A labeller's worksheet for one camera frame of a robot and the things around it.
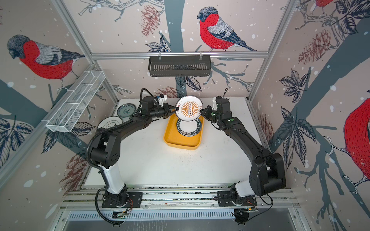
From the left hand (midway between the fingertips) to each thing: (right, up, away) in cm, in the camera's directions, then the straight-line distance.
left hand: (181, 107), depth 85 cm
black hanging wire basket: (-3, +32, +22) cm, 38 cm away
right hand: (+12, -1, -2) cm, 12 cm away
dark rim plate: (+6, -15, +13) cm, 21 cm away
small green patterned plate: (-47, -2, +29) cm, 55 cm away
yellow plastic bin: (-6, -22, +14) cm, 27 cm away
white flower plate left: (-56, -11, +22) cm, 61 cm away
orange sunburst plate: (+5, 0, +1) cm, 6 cm away
